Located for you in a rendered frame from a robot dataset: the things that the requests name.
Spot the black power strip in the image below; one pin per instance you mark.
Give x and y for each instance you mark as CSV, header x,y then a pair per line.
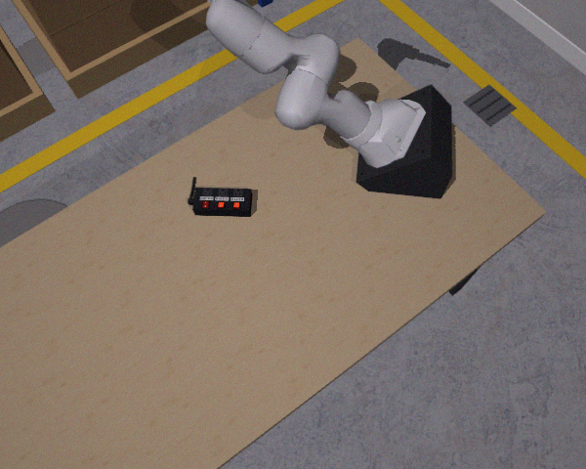
x,y
221,202

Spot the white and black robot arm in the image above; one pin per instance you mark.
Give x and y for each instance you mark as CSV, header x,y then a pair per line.
x,y
381,133

